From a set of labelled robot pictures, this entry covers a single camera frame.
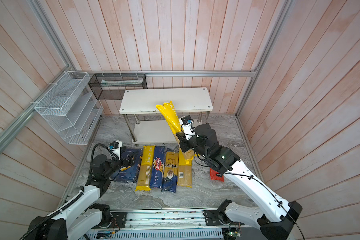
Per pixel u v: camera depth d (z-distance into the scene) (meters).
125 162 0.73
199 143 0.49
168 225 0.73
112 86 1.04
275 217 0.38
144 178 0.84
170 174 0.86
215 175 0.86
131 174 0.82
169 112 0.65
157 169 0.88
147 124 1.11
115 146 0.69
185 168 0.90
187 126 0.56
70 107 0.73
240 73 0.96
